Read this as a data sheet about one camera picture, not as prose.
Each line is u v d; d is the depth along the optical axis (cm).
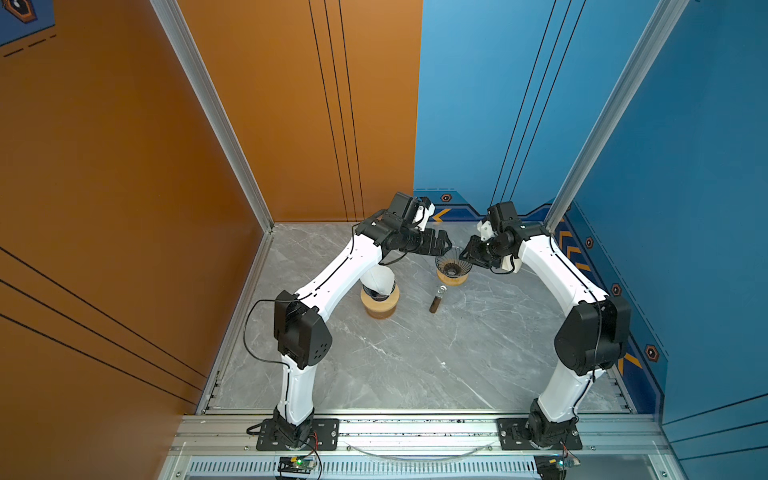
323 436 74
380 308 87
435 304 91
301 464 71
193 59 76
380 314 93
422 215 67
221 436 76
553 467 70
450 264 92
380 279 87
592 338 48
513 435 72
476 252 78
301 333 49
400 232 63
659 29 71
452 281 89
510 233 63
